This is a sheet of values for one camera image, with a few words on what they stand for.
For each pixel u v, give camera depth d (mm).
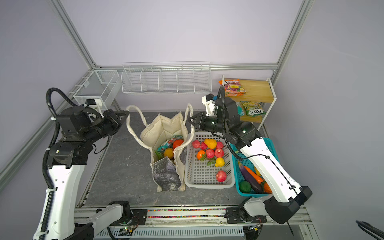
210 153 909
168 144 868
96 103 541
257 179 827
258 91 864
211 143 922
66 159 389
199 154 912
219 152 913
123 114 600
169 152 845
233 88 826
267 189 764
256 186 795
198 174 869
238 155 463
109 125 525
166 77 1028
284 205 378
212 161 910
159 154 856
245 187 778
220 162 879
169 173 706
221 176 819
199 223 735
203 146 943
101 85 997
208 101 567
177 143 893
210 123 532
